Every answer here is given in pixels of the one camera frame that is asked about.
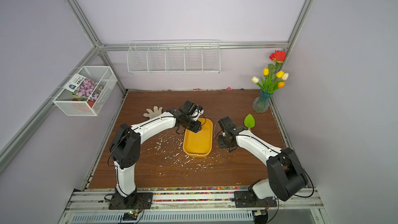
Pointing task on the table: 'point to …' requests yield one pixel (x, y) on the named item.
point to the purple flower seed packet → (89, 89)
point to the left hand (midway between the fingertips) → (199, 128)
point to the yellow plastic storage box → (199, 144)
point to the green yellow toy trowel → (249, 121)
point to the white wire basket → (70, 104)
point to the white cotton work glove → (152, 114)
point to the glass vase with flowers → (274, 78)
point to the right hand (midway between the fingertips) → (223, 141)
